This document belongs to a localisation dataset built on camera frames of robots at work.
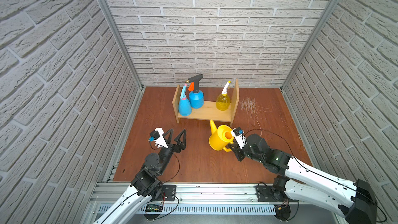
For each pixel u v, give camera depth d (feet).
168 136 2.42
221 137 2.38
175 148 2.08
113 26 2.80
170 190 2.43
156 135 2.02
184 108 2.92
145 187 1.83
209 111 3.20
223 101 3.01
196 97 3.03
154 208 2.36
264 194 2.41
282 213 2.28
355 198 1.35
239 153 2.19
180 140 2.10
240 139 2.14
